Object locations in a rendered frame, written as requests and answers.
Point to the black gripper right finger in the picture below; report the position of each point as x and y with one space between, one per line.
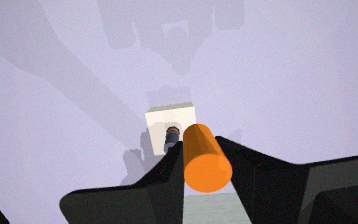
274 191

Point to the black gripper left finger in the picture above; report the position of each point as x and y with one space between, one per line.
157 198

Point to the orange marker cap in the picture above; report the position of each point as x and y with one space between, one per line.
206 169

